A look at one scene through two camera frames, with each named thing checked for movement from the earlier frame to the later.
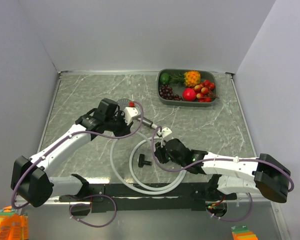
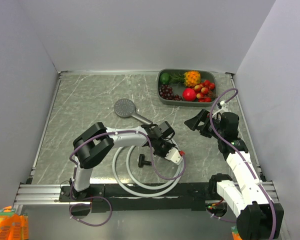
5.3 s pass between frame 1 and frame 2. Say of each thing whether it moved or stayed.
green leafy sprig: stayed
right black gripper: moved
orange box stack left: stayed
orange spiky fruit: stayed
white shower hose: moved
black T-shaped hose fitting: stayed
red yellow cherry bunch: stayed
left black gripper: moved
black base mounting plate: stayed
